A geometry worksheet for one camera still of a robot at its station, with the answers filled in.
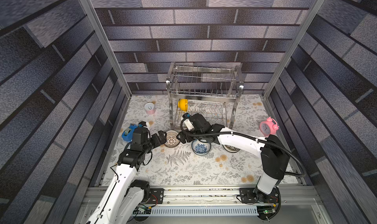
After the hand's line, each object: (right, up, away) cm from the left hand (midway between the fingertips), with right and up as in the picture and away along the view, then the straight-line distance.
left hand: (161, 135), depth 78 cm
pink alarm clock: (+66, +3, +12) cm, 67 cm away
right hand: (+10, 0, +4) cm, 11 cm away
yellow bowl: (+11, +17, +22) cm, 30 cm away
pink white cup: (-14, +15, +25) cm, 33 cm away
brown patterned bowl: (+4, -7, +14) cm, 16 cm away
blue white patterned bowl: (+22, -10, +9) cm, 26 cm away
